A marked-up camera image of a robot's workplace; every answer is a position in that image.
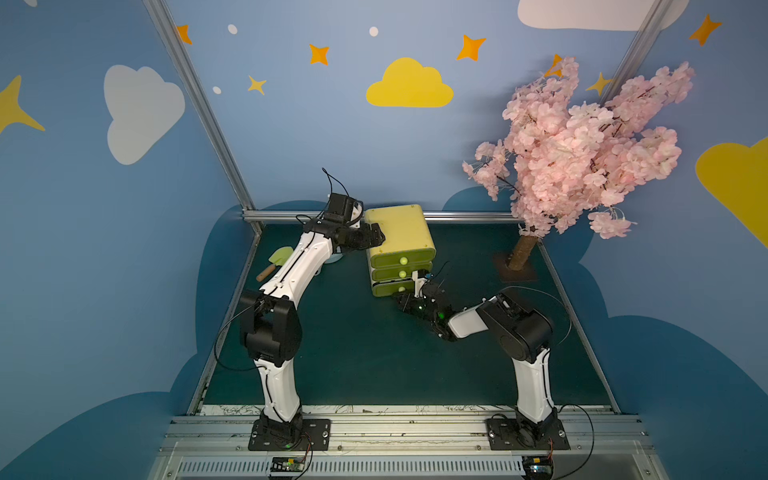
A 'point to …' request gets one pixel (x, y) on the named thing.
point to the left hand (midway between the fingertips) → (372, 236)
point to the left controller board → (287, 464)
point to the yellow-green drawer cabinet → (408, 245)
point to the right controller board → (537, 467)
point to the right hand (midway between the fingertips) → (396, 292)
